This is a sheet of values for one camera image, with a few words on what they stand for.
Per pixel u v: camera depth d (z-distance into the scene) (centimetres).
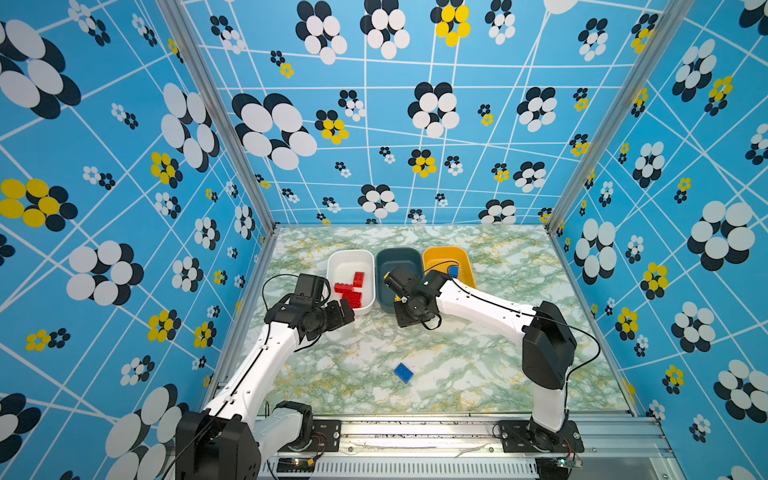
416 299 61
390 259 106
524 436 73
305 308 62
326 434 74
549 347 47
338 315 72
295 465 72
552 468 69
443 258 109
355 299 97
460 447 72
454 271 103
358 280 102
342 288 100
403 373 83
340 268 108
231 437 40
